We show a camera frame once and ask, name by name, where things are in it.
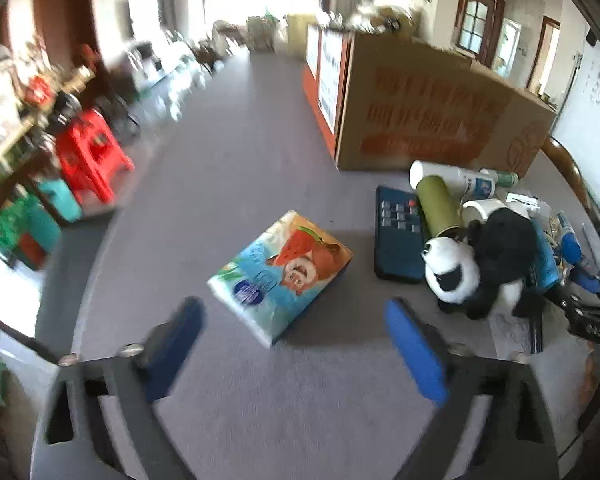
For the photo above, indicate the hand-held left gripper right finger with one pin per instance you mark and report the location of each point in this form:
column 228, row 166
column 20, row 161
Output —
column 415, row 350

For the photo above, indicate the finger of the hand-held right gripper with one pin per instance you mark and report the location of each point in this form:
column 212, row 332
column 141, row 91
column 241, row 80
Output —
column 590, row 310

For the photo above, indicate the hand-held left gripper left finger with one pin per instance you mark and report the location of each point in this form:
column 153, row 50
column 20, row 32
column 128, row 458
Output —
column 177, row 345

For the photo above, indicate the dark blue remote control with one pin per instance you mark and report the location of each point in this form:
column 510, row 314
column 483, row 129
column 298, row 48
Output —
column 395, row 250

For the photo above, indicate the panda plush toy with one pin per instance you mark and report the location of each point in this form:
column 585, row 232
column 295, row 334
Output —
column 500, row 260

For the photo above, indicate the colourful tissue pack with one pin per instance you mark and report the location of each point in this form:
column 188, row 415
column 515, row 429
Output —
column 280, row 280

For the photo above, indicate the white cylindrical bottle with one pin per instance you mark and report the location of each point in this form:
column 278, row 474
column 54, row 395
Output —
column 480, row 210

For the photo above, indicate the white tube blue label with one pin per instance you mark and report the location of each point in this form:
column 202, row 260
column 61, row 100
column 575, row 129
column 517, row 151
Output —
column 460, row 177

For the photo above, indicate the cardboard box orange print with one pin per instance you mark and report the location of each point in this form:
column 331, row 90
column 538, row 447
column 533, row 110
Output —
column 420, row 110

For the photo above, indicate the grey cloth desktop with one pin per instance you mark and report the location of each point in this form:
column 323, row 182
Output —
column 260, row 160

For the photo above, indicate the light blue pouch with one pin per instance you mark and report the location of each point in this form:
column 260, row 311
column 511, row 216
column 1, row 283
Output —
column 547, row 260

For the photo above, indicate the white power strip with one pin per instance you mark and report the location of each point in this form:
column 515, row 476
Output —
column 527, row 205

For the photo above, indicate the green cylinder tube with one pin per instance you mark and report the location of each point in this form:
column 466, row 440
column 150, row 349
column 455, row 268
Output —
column 437, row 205

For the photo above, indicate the green white tube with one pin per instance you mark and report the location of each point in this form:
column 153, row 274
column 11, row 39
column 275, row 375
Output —
column 507, row 178

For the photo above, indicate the teal plastic stool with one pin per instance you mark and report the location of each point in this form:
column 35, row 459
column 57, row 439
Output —
column 62, row 202

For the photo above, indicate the red plastic stool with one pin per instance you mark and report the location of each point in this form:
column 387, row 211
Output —
column 92, row 155

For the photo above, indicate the glazed wooden door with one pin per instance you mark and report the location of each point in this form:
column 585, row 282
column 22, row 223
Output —
column 477, row 20

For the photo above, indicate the standing fan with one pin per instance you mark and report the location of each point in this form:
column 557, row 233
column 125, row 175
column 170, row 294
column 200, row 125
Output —
column 380, row 17

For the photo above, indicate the brown wooden door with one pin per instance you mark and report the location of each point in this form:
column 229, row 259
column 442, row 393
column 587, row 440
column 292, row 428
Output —
column 65, row 15

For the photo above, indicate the whiteboard grey frame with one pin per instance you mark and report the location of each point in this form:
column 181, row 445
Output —
column 590, row 105

